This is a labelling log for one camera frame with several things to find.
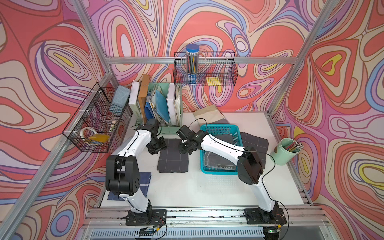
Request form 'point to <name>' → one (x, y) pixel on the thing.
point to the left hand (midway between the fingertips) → (164, 149)
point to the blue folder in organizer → (162, 107)
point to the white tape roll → (81, 134)
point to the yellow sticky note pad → (213, 81)
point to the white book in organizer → (134, 97)
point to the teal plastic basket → (234, 129)
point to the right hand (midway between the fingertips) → (182, 153)
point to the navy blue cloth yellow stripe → (144, 181)
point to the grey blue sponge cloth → (120, 98)
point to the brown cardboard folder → (143, 91)
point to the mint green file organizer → (173, 93)
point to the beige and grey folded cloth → (210, 115)
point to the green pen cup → (285, 150)
